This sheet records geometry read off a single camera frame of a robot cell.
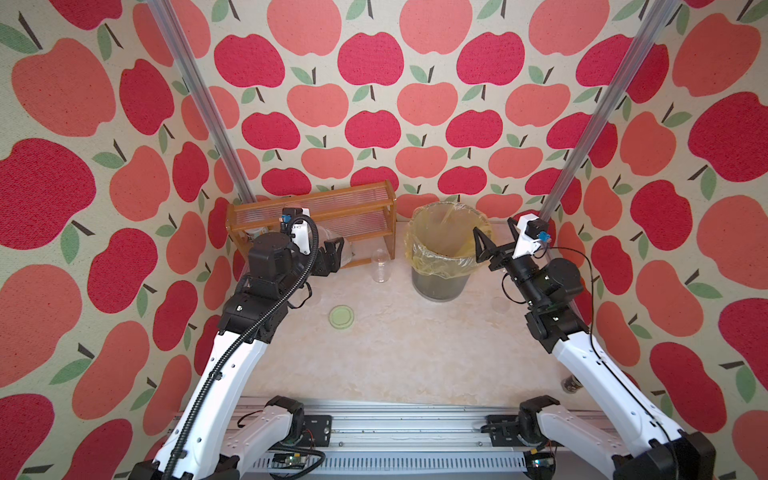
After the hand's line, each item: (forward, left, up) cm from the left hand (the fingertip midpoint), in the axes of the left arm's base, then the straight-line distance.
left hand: (331, 243), depth 66 cm
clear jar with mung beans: (+19, -11, -35) cm, 41 cm away
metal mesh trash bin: (+10, -29, -33) cm, 45 cm away
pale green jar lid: (+1, +1, -36) cm, 36 cm away
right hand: (+3, -38, +1) cm, 38 cm away
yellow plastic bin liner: (+24, -32, -25) cm, 47 cm away
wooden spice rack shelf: (+47, -4, -34) cm, 58 cm away
